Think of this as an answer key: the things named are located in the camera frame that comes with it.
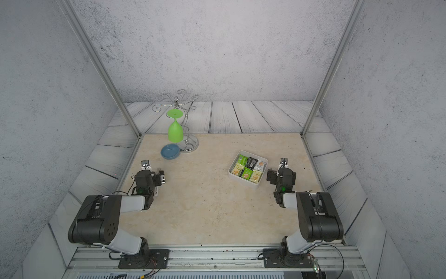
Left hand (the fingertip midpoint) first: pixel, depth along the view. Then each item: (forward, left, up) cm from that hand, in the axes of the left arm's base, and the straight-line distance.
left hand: (154, 171), depth 94 cm
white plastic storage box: (+11, -48, -3) cm, 49 cm away
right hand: (-1, -68, +1) cm, 68 cm away
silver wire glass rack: (+27, -15, -7) cm, 31 cm away
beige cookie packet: (-2, -55, -4) cm, 55 cm away
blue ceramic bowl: (+17, -4, -4) cm, 18 cm away
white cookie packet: (+5, -58, -4) cm, 58 cm away
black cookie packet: (+6, -53, -3) cm, 54 cm away
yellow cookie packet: (+2, -45, -3) cm, 45 cm away
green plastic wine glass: (+14, -13, +16) cm, 25 cm away
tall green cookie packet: (0, -50, -4) cm, 50 cm away
